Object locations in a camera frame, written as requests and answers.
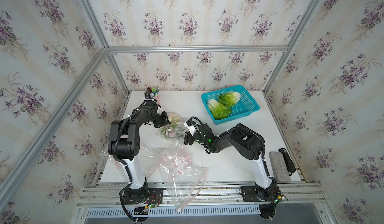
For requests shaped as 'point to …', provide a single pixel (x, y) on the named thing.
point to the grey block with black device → (282, 165)
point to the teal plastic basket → (246, 106)
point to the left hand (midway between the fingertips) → (170, 122)
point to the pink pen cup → (157, 97)
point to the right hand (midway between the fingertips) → (182, 134)
